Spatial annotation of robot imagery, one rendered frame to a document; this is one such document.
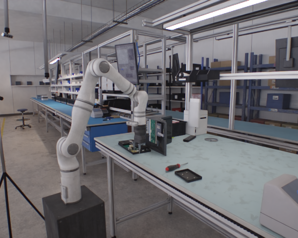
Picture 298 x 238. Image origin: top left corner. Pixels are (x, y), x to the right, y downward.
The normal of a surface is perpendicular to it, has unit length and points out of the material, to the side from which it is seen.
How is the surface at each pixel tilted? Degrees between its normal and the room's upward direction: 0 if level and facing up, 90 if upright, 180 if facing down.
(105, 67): 91
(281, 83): 98
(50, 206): 0
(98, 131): 90
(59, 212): 0
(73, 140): 84
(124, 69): 101
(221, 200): 0
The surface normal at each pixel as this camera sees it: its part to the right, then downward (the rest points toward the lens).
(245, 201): 0.00, -0.99
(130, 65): -0.50, 0.32
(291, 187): 0.25, -0.79
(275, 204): -0.85, 0.08
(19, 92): 0.57, 0.13
